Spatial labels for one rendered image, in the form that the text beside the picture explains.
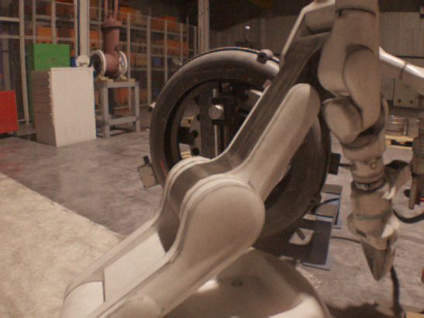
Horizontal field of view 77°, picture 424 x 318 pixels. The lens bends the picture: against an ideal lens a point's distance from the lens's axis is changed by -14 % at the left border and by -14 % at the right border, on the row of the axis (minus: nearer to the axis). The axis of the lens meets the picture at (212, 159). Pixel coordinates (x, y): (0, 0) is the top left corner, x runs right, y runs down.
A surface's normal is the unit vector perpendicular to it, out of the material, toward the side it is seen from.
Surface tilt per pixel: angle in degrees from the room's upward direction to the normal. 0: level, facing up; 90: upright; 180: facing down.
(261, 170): 90
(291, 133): 90
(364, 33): 96
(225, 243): 90
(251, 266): 73
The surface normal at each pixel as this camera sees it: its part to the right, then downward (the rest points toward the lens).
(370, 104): 0.30, 0.43
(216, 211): 0.33, 0.21
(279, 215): -0.47, 0.21
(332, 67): -0.94, -0.05
